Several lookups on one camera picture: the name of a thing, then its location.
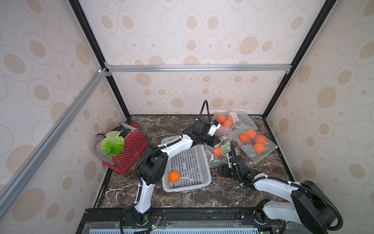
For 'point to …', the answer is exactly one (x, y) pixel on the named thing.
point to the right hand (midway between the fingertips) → (227, 167)
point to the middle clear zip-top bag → (240, 122)
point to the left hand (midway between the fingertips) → (225, 141)
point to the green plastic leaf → (113, 144)
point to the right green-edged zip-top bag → (255, 145)
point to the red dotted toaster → (135, 142)
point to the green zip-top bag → (217, 155)
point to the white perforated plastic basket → (188, 168)
